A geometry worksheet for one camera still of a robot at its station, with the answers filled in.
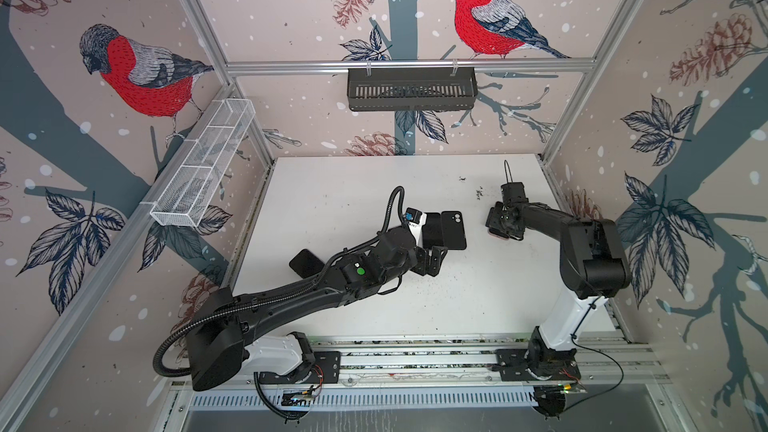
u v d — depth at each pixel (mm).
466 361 761
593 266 505
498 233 969
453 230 1014
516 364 728
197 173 761
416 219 647
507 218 761
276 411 683
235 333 402
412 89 1037
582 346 619
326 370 733
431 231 1028
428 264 639
